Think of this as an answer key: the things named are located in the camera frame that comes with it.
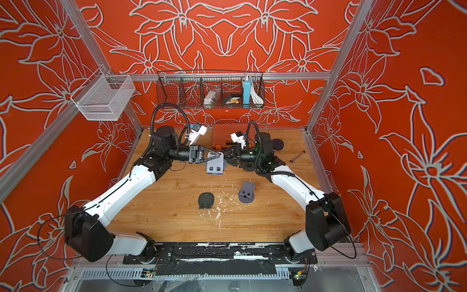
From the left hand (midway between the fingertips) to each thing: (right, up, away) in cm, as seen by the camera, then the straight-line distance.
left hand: (217, 157), depth 63 cm
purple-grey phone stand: (-1, -3, 0) cm, 3 cm away
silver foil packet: (-6, +29, +28) cm, 41 cm away
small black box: (+5, +27, +24) cm, 36 cm away
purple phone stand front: (+12, -19, +22) cm, 32 cm away
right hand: (-1, -1, +5) cm, 5 cm away
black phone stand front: (-8, -23, +24) cm, 34 cm away
